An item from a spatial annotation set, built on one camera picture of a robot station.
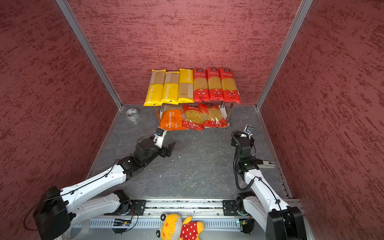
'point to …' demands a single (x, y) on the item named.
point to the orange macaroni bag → (169, 117)
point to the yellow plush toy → (173, 227)
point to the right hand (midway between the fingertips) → (240, 134)
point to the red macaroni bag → (214, 117)
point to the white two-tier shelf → (227, 107)
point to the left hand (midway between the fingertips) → (168, 142)
